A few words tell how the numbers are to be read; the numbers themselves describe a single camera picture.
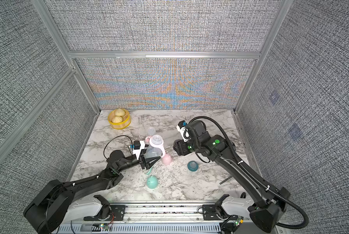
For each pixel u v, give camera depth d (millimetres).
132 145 635
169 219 731
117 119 1064
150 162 680
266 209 365
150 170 858
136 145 636
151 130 909
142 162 663
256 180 403
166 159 895
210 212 732
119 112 1093
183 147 616
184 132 617
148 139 687
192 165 881
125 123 1072
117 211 733
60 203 418
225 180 836
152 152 773
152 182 796
